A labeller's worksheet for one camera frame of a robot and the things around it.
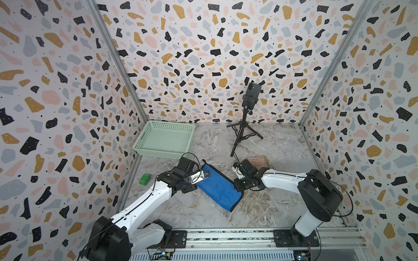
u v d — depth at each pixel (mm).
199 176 719
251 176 700
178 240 730
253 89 891
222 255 779
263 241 746
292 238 661
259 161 1003
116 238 382
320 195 472
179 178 585
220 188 903
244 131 1063
